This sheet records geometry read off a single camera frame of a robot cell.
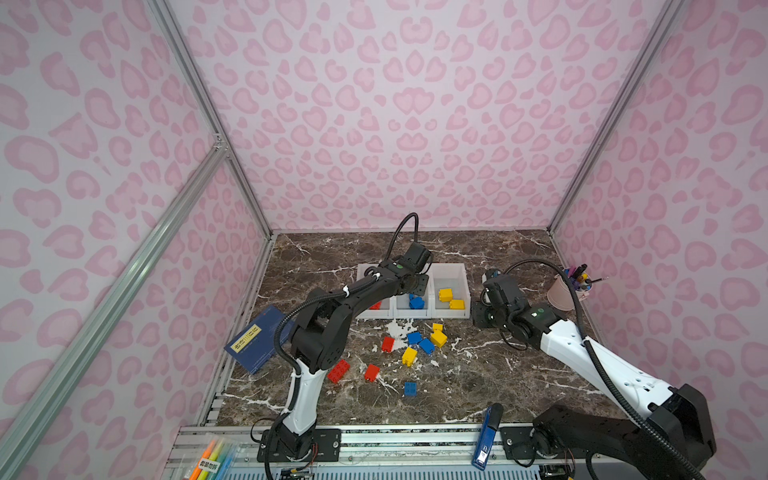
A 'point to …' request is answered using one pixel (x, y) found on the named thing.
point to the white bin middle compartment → (399, 305)
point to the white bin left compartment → (387, 310)
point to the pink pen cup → (561, 296)
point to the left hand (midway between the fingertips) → (419, 277)
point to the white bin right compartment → (452, 276)
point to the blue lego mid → (415, 299)
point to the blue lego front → (410, 388)
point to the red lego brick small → (387, 344)
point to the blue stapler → (490, 425)
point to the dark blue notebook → (256, 345)
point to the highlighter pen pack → (216, 458)
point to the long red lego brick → (338, 371)
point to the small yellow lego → (437, 329)
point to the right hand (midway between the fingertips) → (479, 308)
